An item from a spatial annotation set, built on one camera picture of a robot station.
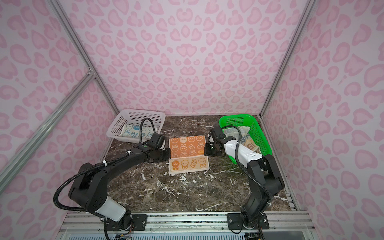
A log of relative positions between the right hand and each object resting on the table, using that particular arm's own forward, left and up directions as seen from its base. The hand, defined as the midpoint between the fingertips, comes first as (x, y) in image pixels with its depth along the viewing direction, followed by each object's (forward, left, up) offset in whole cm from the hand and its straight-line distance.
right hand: (205, 150), depth 89 cm
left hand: (-2, +20, 0) cm, 20 cm away
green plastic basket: (+29, -28, -5) cm, 40 cm away
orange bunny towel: (0, +11, -4) cm, 12 cm away
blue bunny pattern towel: (+18, +52, -5) cm, 55 cm away
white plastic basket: (+31, +57, -3) cm, 65 cm away
